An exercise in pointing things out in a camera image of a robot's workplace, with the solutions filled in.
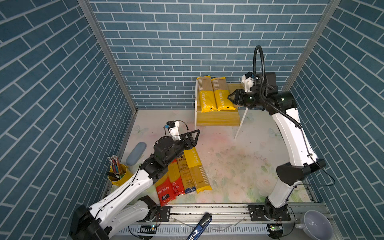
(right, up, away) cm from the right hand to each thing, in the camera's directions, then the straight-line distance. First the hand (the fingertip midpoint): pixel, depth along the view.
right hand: (229, 95), depth 70 cm
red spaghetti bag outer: (-32, -48, +8) cm, 59 cm away
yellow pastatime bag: (-13, -45, +12) cm, 49 cm away
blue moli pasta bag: (-20, -46, +12) cm, 52 cm away
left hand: (-15, -18, -1) cm, 23 cm away
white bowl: (+42, -62, 0) cm, 75 cm away
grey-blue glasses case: (-53, -33, +21) cm, 66 cm away
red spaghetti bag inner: (-27, -44, +12) cm, 53 cm away
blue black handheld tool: (-14, -61, -5) cm, 63 cm away
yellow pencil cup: (-57, -41, +8) cm, 70 cm away
